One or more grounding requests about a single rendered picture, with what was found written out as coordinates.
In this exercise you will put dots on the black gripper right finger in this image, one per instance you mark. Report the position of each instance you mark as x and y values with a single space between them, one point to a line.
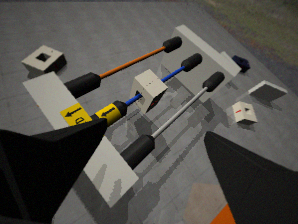
257 190

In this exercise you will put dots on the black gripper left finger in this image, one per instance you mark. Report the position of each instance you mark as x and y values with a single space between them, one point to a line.
41 169

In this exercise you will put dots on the small white square block with square hole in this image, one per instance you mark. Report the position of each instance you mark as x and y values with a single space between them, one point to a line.
44 60

